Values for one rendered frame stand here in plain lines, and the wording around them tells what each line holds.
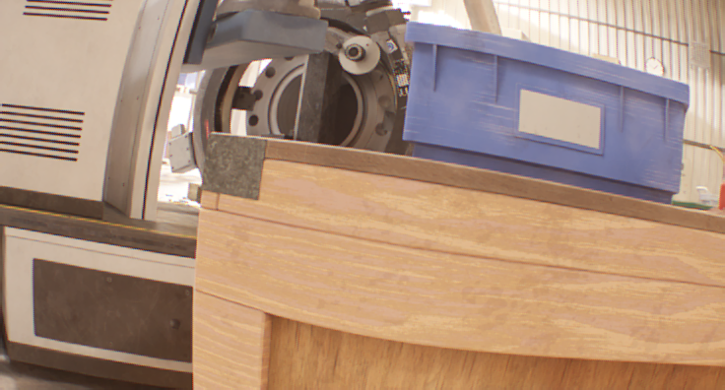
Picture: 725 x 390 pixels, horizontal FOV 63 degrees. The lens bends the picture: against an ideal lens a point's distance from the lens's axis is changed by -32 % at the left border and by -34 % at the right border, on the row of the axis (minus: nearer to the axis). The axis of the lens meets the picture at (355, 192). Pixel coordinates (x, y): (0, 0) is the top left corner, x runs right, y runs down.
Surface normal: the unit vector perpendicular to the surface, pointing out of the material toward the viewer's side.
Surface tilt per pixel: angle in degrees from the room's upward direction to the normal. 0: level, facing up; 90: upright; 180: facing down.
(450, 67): 90
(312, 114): 90
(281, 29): 90
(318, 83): 90
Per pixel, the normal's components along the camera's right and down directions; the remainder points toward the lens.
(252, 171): -0.35, -0.03
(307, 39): 0.53, 0.10
